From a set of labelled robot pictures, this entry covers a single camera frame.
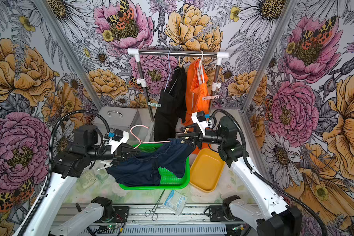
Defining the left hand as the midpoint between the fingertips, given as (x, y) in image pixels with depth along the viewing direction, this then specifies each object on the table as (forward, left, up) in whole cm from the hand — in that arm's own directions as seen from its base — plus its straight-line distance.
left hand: (138, 154), depth 62 cm
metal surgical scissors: (-17, -4, -32) cm, 36 cm away
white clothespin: (-3, +12, -3) cm, 13 cm away
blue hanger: (+61, -12, +2) cm, 62 cm away
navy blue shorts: (-1, 0, -11) cm, 11 cm away
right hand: (+6, -17, +4) cm, 19 cm away
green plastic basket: (0, -10, -31) cm, 33 cm away
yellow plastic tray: (+7, -33, -33) cm, 48 cm away
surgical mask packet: (-11, -15, -31) cm, 36 cm away
